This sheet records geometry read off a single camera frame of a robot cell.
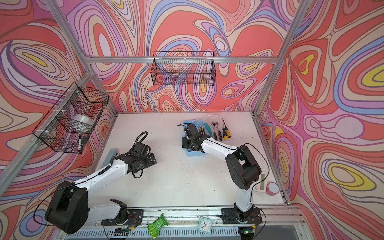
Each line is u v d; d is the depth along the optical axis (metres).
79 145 0.72
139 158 0.67
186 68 0.96
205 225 0.69
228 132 0.93
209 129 0.98
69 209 0.41
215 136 0.91
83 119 0.73
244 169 0.48
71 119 0.69
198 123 1.05
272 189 0.76
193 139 0.70
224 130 0.94
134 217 0.73
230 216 0.73
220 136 0.91
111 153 0.92
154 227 0.70
